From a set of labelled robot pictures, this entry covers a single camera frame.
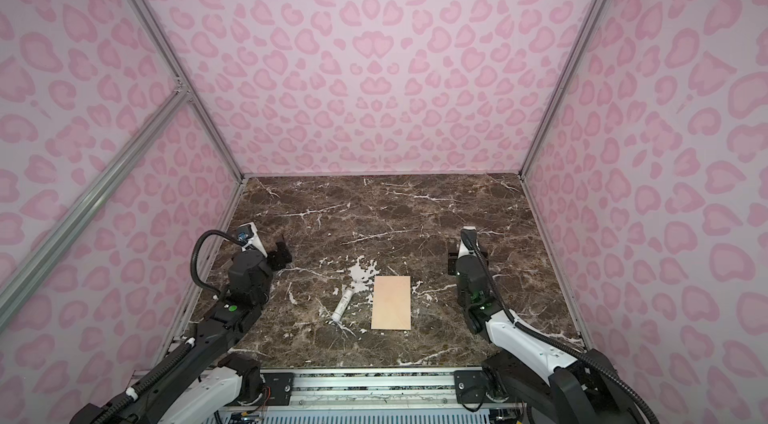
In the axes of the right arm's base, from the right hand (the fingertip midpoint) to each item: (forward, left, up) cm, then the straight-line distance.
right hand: (466, 239), depth 84 cm
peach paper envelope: (-13, +21, -15) cm, 29 cm away
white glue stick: (-15, +35, -13) cm, 40 cm away
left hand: (-3, +54, +5) cm, 54 cm away
